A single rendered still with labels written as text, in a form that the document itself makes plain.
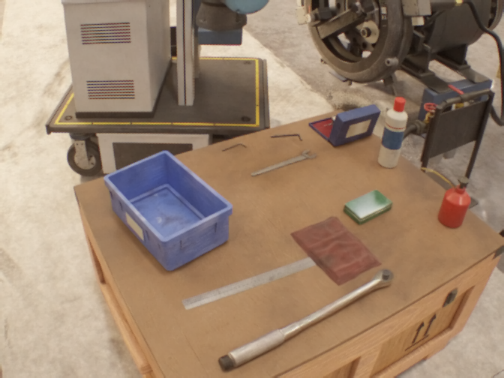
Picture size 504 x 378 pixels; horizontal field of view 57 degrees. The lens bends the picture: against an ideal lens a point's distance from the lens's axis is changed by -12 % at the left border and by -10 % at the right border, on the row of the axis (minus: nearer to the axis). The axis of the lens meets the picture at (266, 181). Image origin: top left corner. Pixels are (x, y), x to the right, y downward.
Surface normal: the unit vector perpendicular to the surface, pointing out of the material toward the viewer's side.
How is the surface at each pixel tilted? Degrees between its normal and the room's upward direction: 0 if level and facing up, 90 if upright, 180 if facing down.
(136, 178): 90
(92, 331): 0
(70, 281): 0
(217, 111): 0
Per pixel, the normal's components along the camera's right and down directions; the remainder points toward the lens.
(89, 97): 0.02, 0.61
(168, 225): 0.05, -0.79
